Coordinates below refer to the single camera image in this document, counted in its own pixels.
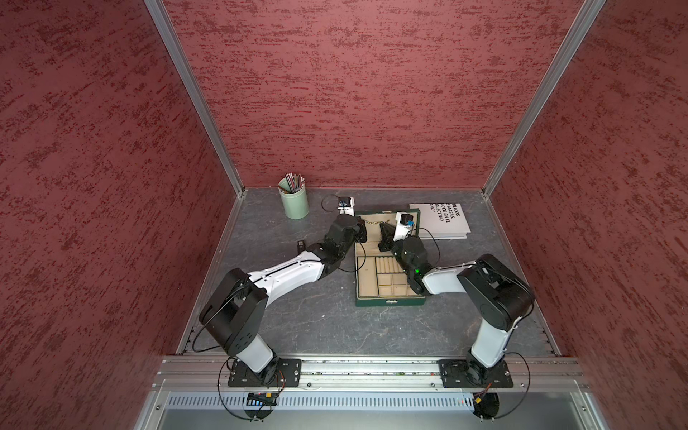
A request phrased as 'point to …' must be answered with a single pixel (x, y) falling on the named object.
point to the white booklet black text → (442, 221)
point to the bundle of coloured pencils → (295, 181)
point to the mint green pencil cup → (295, 203)
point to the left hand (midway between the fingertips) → (360, 222)
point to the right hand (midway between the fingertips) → (380, 226)
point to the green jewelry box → (380, 279)
